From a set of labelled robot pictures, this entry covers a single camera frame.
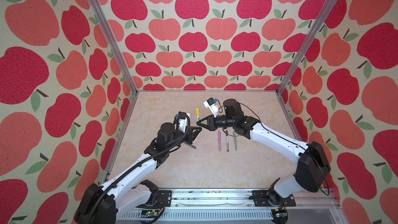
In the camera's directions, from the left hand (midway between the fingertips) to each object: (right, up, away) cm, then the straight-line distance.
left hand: (203, 130), depth 74 cm
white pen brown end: (+16, -9, +21) cm, 28 cm away
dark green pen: (-6, -12, +18) cm, 23 cm away
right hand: (-1, +4, 0) cm, 4 cm away
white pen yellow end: (-3, +8, -1) cm, 9 cm away
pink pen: (+11, -9, +20) cm, 25 cm away
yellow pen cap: (-3, +9, -1) cm, 10 cm away
